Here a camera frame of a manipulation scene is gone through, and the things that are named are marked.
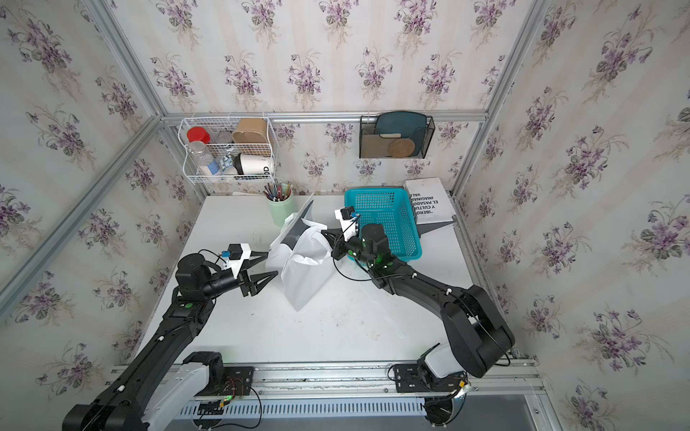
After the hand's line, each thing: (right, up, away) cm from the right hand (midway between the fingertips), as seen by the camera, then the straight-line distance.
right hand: (326, 233), depth 79 cm
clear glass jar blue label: (-43, +25, +12) cm, 51 cm away
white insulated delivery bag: (-5, -5, -10) cm, 13 cm away
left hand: (-14, -9, -6) cm, 18 cm away
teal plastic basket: (+26, +9, +33) cm, 43 cm away
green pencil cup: (-18, +10, +19) cm, 28 cm away
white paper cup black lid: (-26, +23, +13) cm, 37 cm away
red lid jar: (-46, +34, +14) cm, 59 cm away
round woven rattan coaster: (+27, +31, +19) cm, 45 cm away
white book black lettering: (+41, +11, +29) cm, 51 cm away
